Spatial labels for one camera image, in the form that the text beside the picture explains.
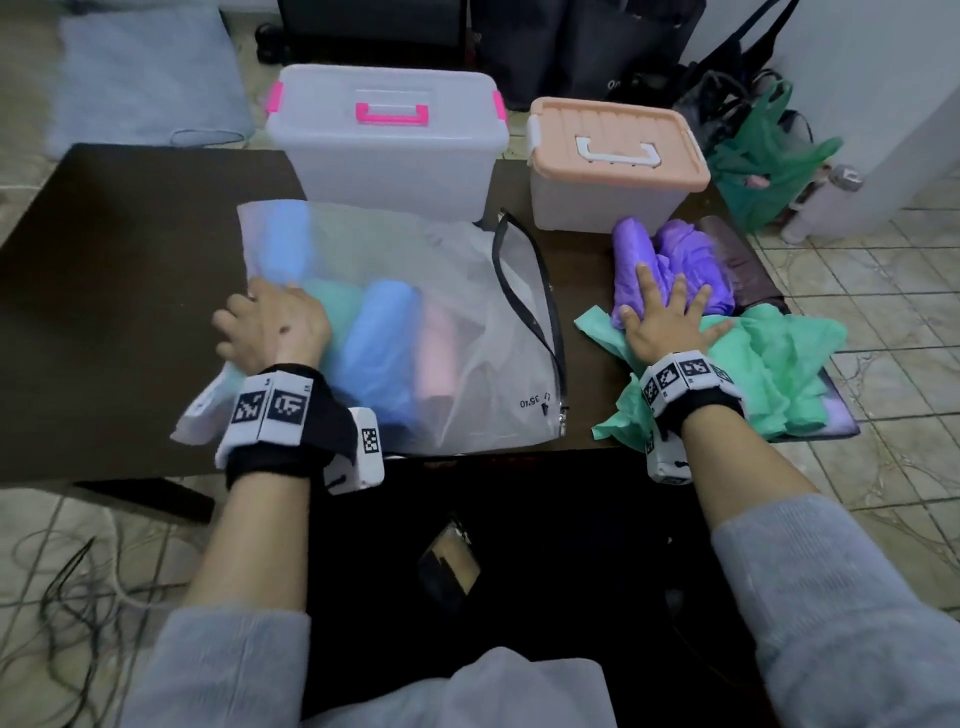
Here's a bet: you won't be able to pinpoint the person's left hand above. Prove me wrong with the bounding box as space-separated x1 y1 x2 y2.
212 277 334 376

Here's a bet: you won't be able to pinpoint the person's right hand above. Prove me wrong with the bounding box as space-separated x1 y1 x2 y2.
618 262 736 367

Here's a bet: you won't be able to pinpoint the purple bag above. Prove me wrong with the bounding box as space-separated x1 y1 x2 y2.
652 219 736 320
611 217 669 328

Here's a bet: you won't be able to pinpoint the brown bag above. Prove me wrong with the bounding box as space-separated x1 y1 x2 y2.
697 215 789 315

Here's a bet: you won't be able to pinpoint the large clear storage bin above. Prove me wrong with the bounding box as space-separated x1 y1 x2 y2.
264 63 511 224

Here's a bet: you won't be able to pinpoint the translucent zipper bag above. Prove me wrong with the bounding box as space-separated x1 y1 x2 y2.
170 198 569 457

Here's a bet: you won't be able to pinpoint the small clear plastic bin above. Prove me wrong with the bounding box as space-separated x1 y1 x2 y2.
524 95 712 235

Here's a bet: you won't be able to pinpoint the person's left forearm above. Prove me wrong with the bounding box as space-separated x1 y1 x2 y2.
119 472 313 728

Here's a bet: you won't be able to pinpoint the person's right forearm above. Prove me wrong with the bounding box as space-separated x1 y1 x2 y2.
678 408 960 728

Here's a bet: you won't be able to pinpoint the person's black trousers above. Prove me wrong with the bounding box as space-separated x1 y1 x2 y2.
299 449 774 728

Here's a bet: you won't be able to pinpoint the black left wristband with markers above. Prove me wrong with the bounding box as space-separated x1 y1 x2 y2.
215 363 360 493

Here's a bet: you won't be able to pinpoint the green plastic bag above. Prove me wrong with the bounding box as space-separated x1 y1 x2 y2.
708 78 844 234

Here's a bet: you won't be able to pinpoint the dark patterned bag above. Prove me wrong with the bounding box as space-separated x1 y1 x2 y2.
671 0 804 151

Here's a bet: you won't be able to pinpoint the blue-grey floor mat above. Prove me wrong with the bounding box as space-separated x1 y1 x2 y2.
44 7 258 160

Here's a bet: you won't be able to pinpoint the black smartphone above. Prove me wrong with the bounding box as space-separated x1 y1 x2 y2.
416 515 483 616

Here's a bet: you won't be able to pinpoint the black chair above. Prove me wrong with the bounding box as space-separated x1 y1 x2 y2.
254 0 470 70

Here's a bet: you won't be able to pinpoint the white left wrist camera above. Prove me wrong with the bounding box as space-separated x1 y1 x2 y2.
323 407 386 496

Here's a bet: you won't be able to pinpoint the white cable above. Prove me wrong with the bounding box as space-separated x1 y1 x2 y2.
168 128 249 149

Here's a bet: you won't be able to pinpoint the tangled dark floor cables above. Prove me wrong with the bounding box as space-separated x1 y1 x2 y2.
0 509 196 706

